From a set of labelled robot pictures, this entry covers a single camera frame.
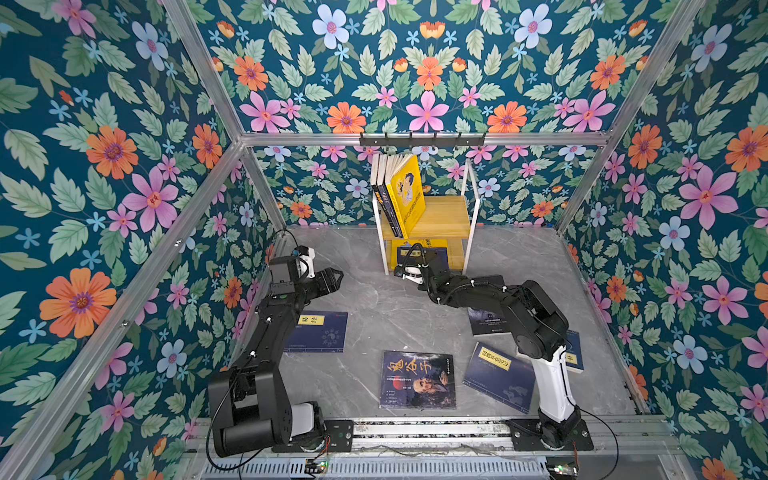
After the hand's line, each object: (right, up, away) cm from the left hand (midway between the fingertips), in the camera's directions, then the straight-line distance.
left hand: (335, 267), depth 84 cm
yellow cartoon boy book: (+20, +21, 0) cm, 29 cm away
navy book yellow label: (+29, +3, -6) cm, 29 cm away
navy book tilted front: (+48, -31, 0) cm, 57 cm away
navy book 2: (+70, -25, +2) cm, 74 cm away
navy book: (-8, -21, +8) cm, 24 cm away
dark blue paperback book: (+15, +19, -8) cm, 25 cm away
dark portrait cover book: (+23, -31, -2) cm, 39 cm away
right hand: (+28, +2, +16) cm, 32 cm away
